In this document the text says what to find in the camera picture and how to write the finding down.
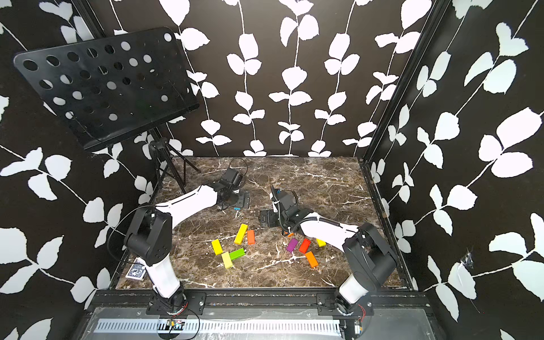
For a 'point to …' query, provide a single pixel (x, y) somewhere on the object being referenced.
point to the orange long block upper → (290, 234)
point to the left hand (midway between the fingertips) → (241, 197)
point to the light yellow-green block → (227, 260)
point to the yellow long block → (241, 234)
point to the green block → (237, 253)
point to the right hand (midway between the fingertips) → (266, 214)
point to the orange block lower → (312, 259)
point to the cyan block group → (235, 208)
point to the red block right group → (304, 245)
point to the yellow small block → (217, 247)
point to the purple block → (292, 245)
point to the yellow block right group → (320, 242)
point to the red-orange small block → (251, 237)
